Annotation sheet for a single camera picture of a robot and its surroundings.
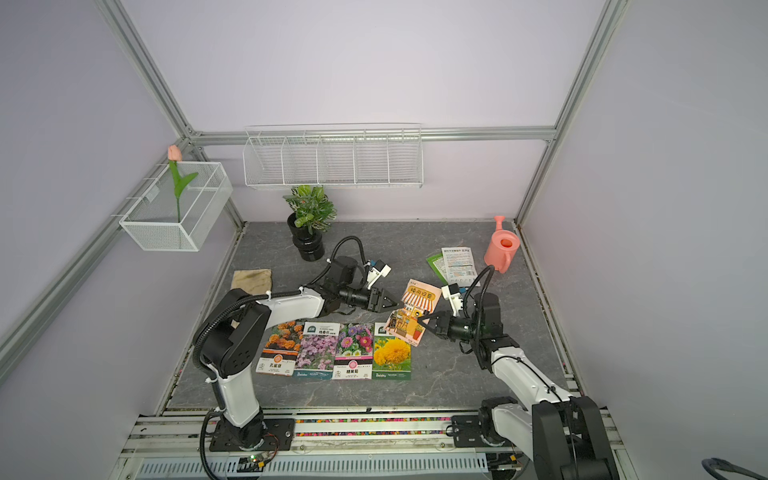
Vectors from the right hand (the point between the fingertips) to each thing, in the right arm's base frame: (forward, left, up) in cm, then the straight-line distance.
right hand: (418, 320), depth 80 cm
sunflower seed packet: (-5, +8, -12) cm, 15 cm away
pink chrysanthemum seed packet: (-4, +18, -12) cm, 22 cm away
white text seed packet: (+26, -17, -11) cm, 33 cm away
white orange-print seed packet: (+6, 0, +2) cm, 6 cm away
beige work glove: (+21, +56, -12) cm, 61 cm away
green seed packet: (+29, -9, -13) cm, 33 cm away
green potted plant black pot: (+29, +30, +13) cm, 44 cm away
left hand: (+4, +5, 0) cm, 6 cm away
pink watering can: (+27, -30, -2) cm, 40 cm away
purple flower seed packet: (-4, +29, -12) cm, 32 cm away
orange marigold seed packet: (-5, +39, -10) cm, 41 cm away
